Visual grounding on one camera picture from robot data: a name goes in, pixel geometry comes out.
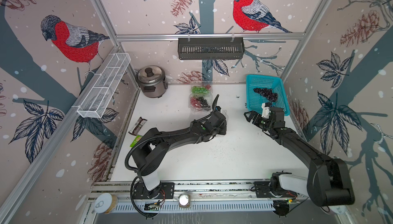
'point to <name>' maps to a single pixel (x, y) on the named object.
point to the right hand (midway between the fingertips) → (250, 114)
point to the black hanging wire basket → (211, 48)
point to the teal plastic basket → (255, 100)
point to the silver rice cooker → (152, 80)
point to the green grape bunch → (200, 90)
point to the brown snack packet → (136, 127)
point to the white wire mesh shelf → (113, 70)
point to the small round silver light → (184, 200)
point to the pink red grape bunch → (195, 102)
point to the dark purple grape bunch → (267, 93)
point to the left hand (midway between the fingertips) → (228, 124)
